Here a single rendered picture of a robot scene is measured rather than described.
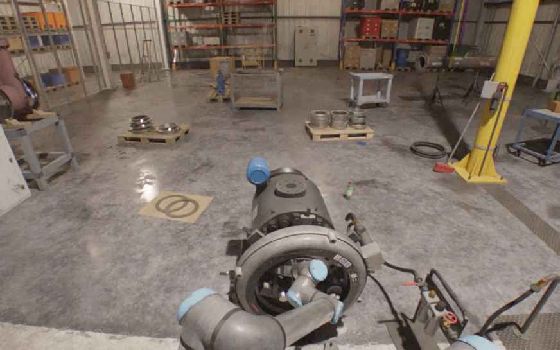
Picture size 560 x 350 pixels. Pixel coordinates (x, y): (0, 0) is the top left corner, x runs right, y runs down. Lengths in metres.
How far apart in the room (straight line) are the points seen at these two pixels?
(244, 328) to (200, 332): 0.11
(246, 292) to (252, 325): 0.93
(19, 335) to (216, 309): 2.29
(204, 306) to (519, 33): 4.40
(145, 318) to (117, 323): 0.20
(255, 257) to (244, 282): 0.17
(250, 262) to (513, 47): 4.02
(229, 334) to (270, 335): 0.10
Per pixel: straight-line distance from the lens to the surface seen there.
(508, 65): 4.57
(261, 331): 0.74
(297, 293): 1.26
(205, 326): 0.76
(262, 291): 1.62
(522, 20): 4.57
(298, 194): 1.88
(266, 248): 1.47
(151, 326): 2.46
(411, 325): 2.45
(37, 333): 2.85
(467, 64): 8.95
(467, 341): 0.70
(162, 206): 3.69
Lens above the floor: 1.89
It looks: 27 degrees down
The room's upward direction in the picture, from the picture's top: straight up
